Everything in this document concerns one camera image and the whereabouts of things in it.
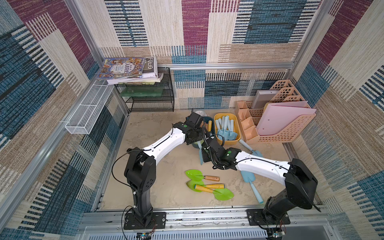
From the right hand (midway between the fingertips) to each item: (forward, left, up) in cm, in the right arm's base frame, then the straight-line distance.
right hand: (203, 151), depth 85 cm
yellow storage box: (+31, -23, -6) cm, 39 cm away
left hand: (+9, +1, +2) cm, 9 cm away
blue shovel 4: (+28, -20, -9) cm, 35 cm away
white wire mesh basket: (+21, +72, +8) cm, 75 cm away
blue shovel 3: (+17, -21, -9) cm, 28 cm away
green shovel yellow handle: (-20, -9, -12) cm, 24 cm away
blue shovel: (+18, -16, -8) cm, 26 cm away
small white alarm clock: (+38, 0, -8) cm, 38 cm away
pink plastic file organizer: (+28, -33, -4) cm, 43 cm away
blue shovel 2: (+26, -12, -8) cm, 30 cm away
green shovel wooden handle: (-9, +3, -11) cm, 15 cm away
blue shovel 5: (-5, +2, +7) cm, 9 cm away
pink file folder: (+17, -45, +8) cm, 49 cm away
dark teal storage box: (+31, -3, -8) cm, 32 cm away
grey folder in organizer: (+37, -42, +7) cm, 56 cm away
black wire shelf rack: (+47, +32, 0) cm, 57 cm away
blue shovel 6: (+4, -33, -11) cm, 35 cm away
